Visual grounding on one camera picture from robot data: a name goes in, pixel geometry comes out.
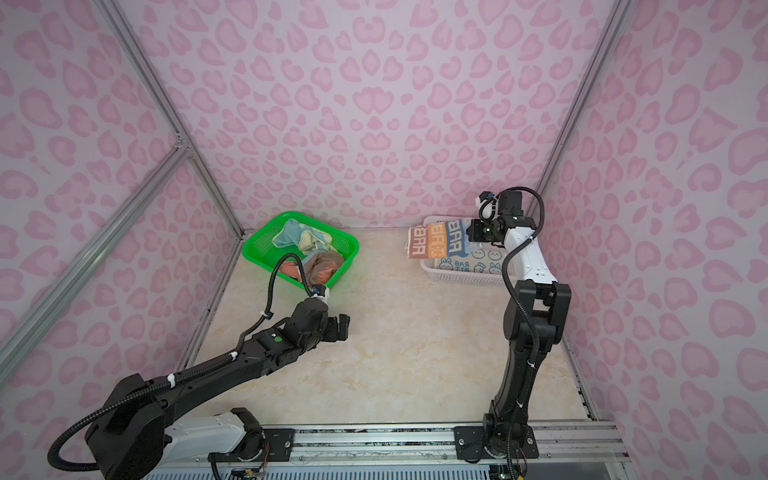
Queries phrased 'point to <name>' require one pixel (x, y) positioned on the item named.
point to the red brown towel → (318, 268)
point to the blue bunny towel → (481, 258)
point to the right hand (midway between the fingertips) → (466, 224)
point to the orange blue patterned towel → (438, 240)
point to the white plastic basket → (430, 266)
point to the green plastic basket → (259, 245)
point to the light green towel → (306, 239)
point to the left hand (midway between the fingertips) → (343, 317)
